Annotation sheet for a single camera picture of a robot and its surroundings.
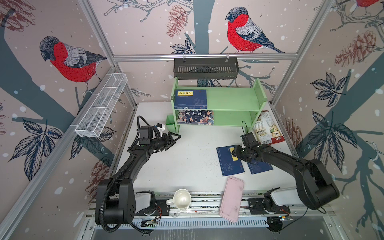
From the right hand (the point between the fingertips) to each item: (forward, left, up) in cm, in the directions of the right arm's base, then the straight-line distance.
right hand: (233, 154), depth 91 cm
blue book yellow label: (-6, +3, -1) cm, 7 cm away
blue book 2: (-7, -14, -1) cm, 16 cm away
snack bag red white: (+17, -23, +2) cm, 28 cm away
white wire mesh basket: (+11, +74, +32) cm, 82 cm away
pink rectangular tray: (-26, +4, 0) cm, 27 cm away
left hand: (0, +33, +16) cm, 37 cm away
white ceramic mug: (-26, +30, 0) cm, 39 cm away
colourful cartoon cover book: (+18, +24, +15) cm, 33 cm away
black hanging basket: (+51, +18, +29) cm, 62 cm away
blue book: (+20, +27, +28) cm, 44 cm away
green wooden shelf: (+15, +3, +27) cm, 31 cm away
